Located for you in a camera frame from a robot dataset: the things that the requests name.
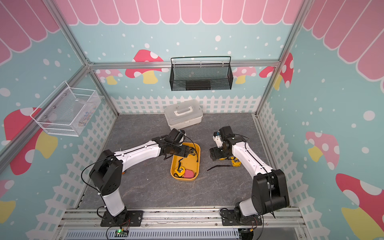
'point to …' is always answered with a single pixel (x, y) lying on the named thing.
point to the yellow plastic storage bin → (192, 162)
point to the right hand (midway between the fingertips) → (218, 153)
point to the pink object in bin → (188, 174)
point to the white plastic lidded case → (183, 114)
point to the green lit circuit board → (121, 233)
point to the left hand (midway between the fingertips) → (184, 152)
